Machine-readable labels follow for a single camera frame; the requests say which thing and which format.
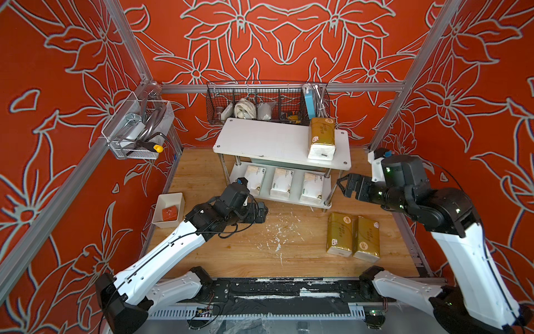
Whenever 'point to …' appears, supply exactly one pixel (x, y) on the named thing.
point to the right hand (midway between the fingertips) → (345, 183)
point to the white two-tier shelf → (273, 155)
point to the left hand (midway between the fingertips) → (258, 208)
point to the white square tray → (166, 200)
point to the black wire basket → (266, 99)
